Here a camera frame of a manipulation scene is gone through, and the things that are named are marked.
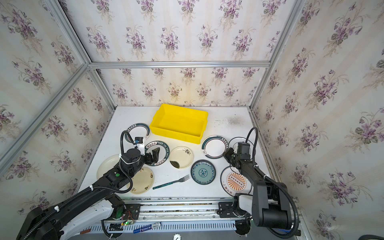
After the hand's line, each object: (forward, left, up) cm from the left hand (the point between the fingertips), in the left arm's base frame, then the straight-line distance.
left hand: (152, 146), depth 80 cm
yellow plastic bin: (+25, -14, -10) cm, 30 cm away
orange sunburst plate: (-14, -46, -15) cm, 50 cm away
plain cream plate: (-4, +29, -15) cm, 33 cm away
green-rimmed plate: (+21, +15, -14) cm, 29 cm away
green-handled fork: (-12, -18, -14) cm, 26 cm away
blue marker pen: (-35, -2, -13) cm, 38 cm away
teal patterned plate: (-9, -29, -14) cm, 33 cm away
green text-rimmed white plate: (+3, -4, -14) cm, 15 cm away
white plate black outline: (+12, -50, -13) cm, 53 cm away
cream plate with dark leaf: (+1, -15, -14) cm, 21 cm away
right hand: (+2, -41, -10) cm, 42 cm away
